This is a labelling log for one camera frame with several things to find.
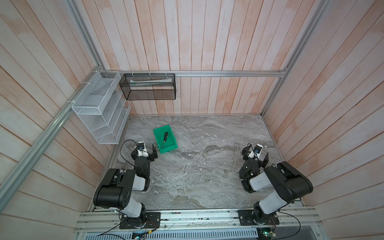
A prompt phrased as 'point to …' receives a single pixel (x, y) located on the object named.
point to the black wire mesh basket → (148, 86)
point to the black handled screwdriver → (166, 135)
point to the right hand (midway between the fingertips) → (260, 149)
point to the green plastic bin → (170, 142)
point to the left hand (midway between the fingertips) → (147, 147)
